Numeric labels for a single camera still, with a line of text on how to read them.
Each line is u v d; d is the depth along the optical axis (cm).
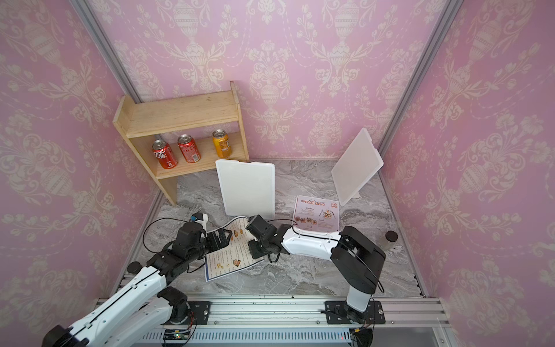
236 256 87
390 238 81
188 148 85
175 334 72
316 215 100
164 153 82
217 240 73
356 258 44
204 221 75
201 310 74
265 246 63
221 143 85
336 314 73
